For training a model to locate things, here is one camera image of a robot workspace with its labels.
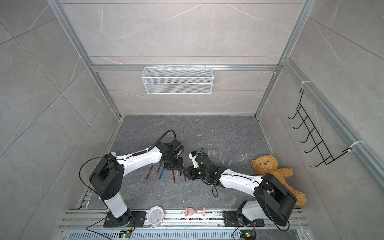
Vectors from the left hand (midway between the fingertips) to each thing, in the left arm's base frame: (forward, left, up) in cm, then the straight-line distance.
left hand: (183, 166), depth 87 cm
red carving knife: (-1, +21, -5) cm, 22 cm away
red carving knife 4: (-4, -1, +6) cm, 8 cm away
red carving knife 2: (+2, +15, -5) cm, 16 cm away
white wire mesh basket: (+52, +3, +25) cm, 58 cm away
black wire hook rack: (-5, -64, +26) cm, 69 cm away
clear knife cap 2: (+6, -30, -5) cm, 31 cm away
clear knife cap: (+6, -26, -5) cm, 27 cm away
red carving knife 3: (-4, +6, -5) cm, 9 cm away
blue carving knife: (-2, +14, -5) cm, 15 cm away
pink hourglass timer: (-24, -5, -2) cm, 24 cm away
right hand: (-5, -2, +3) cm, 6 cm away
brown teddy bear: (-3, -48, +5) cm, 49 cm away
